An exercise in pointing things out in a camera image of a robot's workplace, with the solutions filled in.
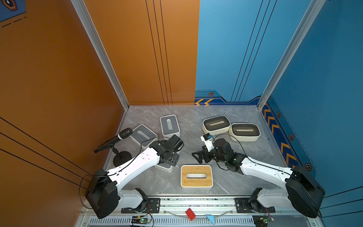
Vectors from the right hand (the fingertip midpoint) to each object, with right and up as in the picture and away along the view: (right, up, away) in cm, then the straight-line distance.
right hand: (198, 150), depth 81 cm
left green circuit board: (-30, -33, -10) cm, 46 cm away
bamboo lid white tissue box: (-1, -16, +1) cm, 16 cm away
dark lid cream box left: (+15, +14, +20) cm, 28 cm away
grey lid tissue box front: (-19, -9, 0) cm, 21 cm away
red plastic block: (-5, -29, -12) cm, 32 cm away
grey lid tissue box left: (-37, +6, +17) cm, 41 cm away
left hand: (-16, -3, +1) cm, 16 cm away
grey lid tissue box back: (-19, +13, +23) cm, 32 cm away
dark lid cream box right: (+34, +9, +16) cm, 39 cm away
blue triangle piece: (+6, -30, -13) cm, 33 cm away
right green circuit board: (+31, -32, -12) cm, 46 cm away
